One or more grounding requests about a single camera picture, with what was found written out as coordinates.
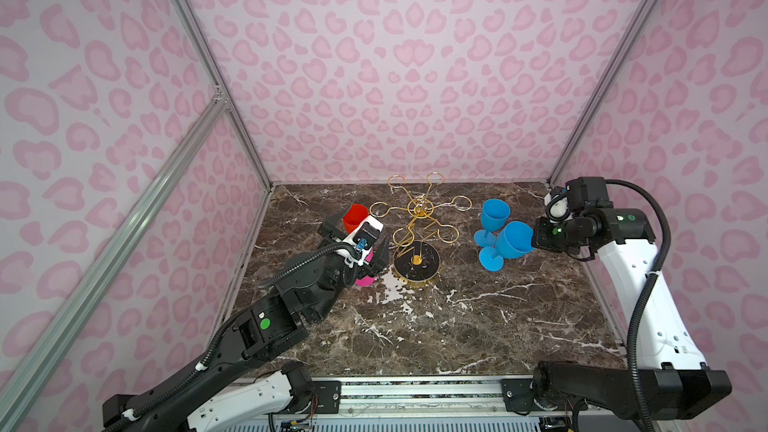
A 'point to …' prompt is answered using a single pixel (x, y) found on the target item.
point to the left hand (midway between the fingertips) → (364, 215)
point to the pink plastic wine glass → (367, 281)
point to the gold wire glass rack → (414, 259)
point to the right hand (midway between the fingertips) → (533, 235)
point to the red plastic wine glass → (355, 214)
